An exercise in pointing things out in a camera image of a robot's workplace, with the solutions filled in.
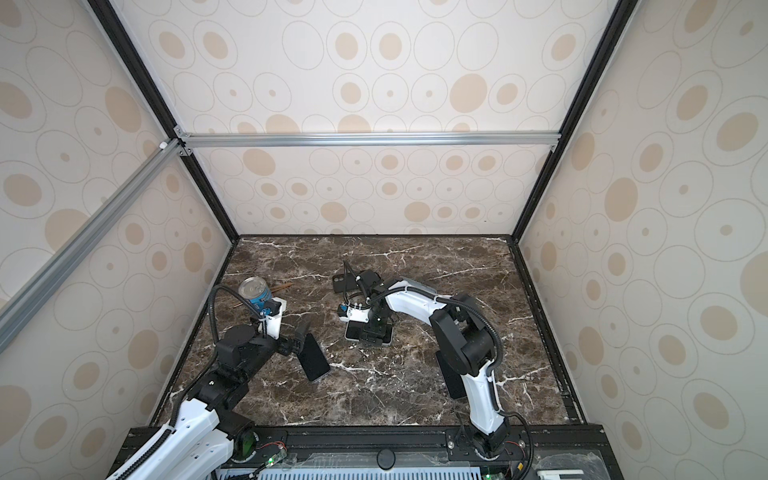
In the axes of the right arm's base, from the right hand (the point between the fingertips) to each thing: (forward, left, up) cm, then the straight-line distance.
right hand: (371, 326), depth 94 cm
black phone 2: (-10, +17, 0) cm, 20 cm away
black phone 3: (-17, -23, 0) cm, 29 cm away
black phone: (-6, +4, +9) cm, 12 cm away
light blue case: (-7, -5, +9) cm, 12 cm away
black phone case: (+18, +12, -1) cm, 21 cm away
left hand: (-5, +17, +17) cm, 25 cm away
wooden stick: (+15, +35, 0) cm, 38 cm away
